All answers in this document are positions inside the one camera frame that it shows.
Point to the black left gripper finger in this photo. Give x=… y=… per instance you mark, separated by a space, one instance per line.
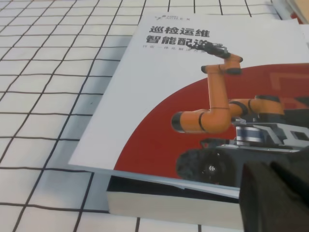
x=275 y=197

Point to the robot brochure book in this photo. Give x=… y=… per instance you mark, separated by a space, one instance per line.
x=192 y=100

